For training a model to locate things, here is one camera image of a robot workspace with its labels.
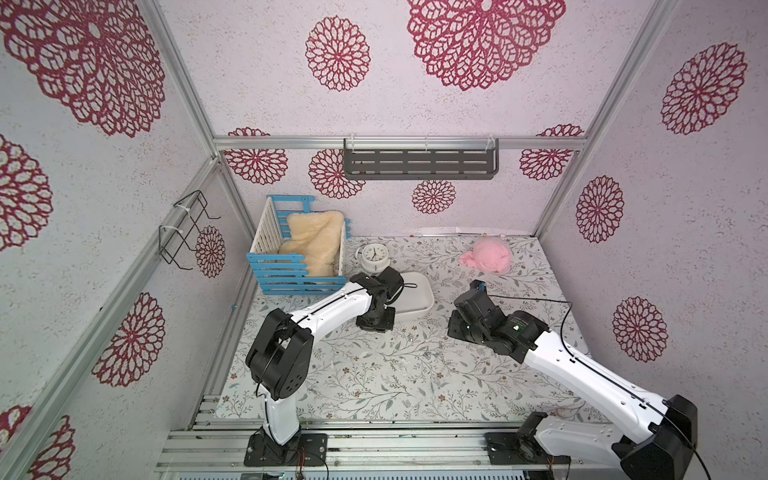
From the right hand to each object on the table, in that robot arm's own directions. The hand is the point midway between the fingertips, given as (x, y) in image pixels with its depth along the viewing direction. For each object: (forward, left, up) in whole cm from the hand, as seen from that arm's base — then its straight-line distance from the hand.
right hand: (457, 325), depth 78 cm
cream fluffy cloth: (+39, +46, -6) cm, 60 cm away
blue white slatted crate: (+25, +55, -11) cm, 62 cm away
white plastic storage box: (+17, +10, -14) cm, 24 cm away
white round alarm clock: (+33, +24, -12) cm, 43 cm away
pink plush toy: (+34, -17, -9) cm, 38 cm away
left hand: (+3, +21, -8) cm, 22 cm away
